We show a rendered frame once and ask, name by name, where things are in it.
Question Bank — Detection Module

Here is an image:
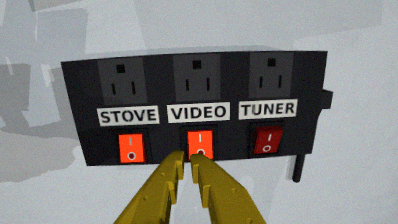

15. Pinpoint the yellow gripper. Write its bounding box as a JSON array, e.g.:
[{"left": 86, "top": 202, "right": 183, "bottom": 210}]
[{"left": 113, "top": 150, "right": 266, "bottom": 224}]

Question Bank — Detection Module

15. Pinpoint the black power strip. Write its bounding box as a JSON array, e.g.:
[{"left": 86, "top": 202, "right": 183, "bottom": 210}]
[{"left": 61, "top": 51, "right": 333, "bottom": 183}]

